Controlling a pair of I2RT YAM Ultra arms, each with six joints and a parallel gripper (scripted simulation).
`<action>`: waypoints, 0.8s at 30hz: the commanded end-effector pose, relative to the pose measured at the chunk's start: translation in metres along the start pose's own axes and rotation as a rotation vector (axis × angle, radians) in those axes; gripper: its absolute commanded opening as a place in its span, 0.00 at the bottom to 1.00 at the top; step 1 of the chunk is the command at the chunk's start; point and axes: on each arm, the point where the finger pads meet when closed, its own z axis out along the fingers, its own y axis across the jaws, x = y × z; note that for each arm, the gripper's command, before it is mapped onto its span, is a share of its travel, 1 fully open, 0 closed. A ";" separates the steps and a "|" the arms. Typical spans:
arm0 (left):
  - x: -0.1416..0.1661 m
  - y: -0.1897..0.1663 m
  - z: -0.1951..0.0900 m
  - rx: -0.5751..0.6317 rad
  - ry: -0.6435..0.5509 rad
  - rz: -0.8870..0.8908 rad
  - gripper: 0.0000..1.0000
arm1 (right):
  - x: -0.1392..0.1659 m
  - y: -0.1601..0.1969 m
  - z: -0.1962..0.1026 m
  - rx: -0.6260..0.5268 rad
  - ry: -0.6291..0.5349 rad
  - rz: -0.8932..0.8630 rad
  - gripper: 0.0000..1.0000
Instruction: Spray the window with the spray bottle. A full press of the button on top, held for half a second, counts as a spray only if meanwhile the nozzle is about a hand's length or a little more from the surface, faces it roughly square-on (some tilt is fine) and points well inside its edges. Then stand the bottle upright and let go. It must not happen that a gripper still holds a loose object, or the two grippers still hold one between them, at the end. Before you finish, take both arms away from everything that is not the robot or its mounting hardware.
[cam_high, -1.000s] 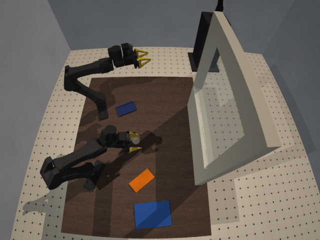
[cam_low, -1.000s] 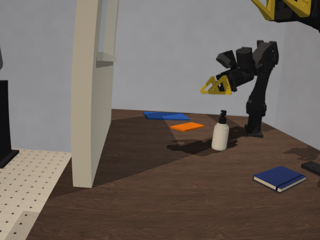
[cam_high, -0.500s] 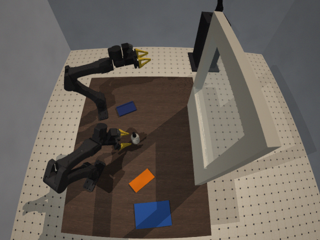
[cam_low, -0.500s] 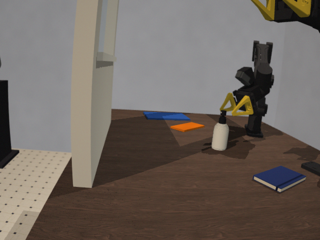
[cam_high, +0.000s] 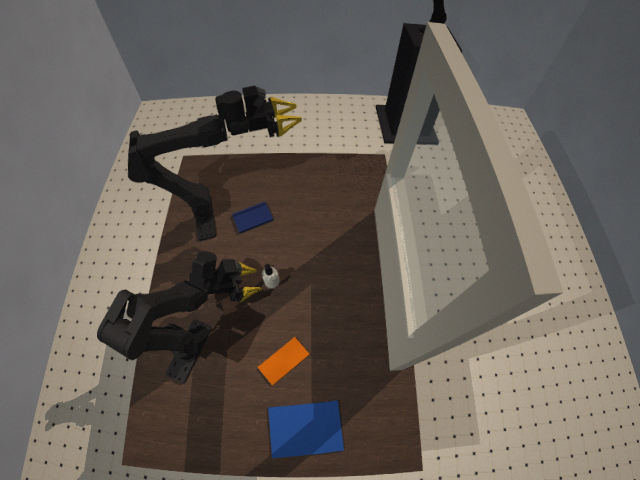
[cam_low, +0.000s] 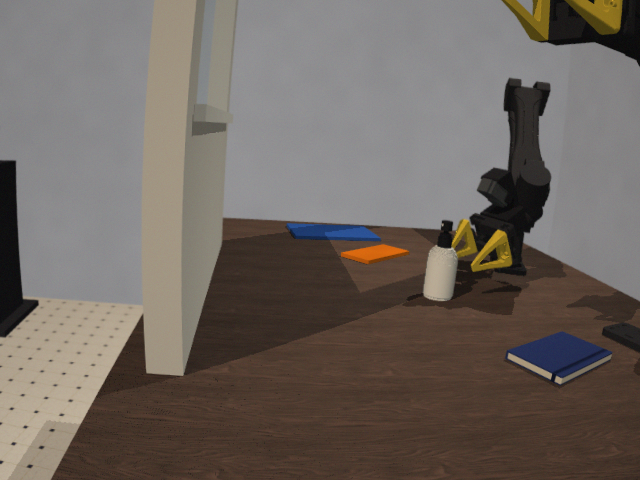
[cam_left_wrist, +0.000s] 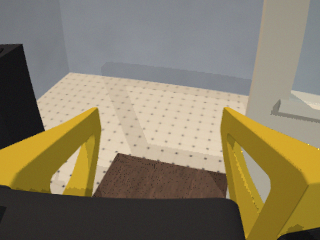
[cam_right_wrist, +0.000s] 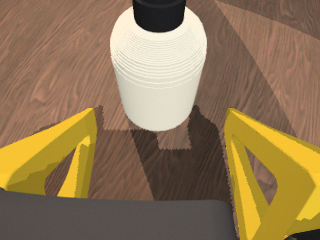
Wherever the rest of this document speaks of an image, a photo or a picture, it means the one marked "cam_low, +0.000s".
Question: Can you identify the clear glass window pane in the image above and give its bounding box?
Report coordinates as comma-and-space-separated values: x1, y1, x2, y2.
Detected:
196, 0, 236, 112

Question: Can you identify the beige window frame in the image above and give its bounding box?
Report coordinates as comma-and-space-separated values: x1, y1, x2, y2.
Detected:
142, 0, 228, 376

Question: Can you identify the blue flat rectangular pad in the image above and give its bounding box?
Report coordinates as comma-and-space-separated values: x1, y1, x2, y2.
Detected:
287, 223, 381, 241

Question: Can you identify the orange rectangular block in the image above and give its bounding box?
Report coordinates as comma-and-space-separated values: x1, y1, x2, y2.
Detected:
341, 244, 409, 264

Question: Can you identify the white spray bottle with black spray head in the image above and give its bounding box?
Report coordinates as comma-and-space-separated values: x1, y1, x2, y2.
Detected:
423, 220, 458, 301

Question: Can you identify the dark blue notebook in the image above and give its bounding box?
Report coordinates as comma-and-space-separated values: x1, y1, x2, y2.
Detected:
505, 331, 613, 386

